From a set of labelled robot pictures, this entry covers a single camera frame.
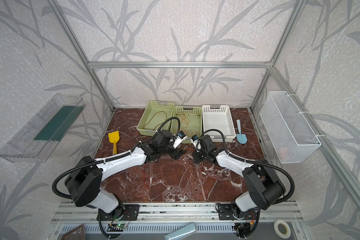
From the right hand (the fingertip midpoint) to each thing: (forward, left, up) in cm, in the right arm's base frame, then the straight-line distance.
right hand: (194, 149), depth 91 cm
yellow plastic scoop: (+12, +56, -5) cm, 57 cm away
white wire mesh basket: (-10, -39, +30) cm, 50 cm away
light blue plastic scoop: (+11, -33, -6) cm, 35 cm away
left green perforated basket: (+34, +29, -5) cm, 45 cm away
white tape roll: (-39, -40, -5) cm, 57 cm away
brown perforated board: (-41, +56, -5) cm, 70 cm away
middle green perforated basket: (+25, +3, -3) cm, 25 cm away
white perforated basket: (+29, -19, -6) cm, 36 cm away
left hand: (0, +7, +8) cm, 11 cm away
